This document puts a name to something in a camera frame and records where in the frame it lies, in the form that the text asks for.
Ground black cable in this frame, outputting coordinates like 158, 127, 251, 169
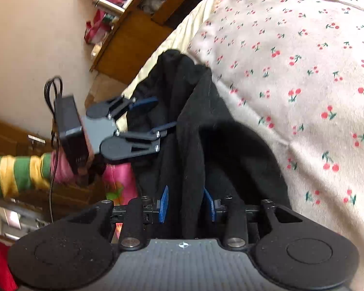
43, 76, 64, 222

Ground steel thermos bottle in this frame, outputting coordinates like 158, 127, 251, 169
92, 0, 125, 16

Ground wooden cabinet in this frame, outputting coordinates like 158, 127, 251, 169
89, 0, 214, 84

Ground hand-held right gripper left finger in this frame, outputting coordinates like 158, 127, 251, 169
66, 186, 170, 251

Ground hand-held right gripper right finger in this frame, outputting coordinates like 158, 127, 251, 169
202, 187, 305, 251

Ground red printed plastic bag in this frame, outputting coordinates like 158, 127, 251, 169
84, 9, 116, 47

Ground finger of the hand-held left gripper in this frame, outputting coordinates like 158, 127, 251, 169
116, 121, 178, 157
107, 96, 159, 119

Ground red cloth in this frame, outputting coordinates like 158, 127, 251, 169
0, 233, 19, 291

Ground person's left forearm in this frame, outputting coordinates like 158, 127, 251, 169
0, 152, 79, 197

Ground brown wooden furniture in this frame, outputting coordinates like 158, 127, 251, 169
0, 116, 104, 207

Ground cherry print bed sheet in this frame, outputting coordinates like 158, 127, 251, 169
188, 0, 364, 291

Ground person's left hand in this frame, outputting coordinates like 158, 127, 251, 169
77, 156, 106, 186

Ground black pants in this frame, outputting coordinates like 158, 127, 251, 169
126, 49, 292, 240

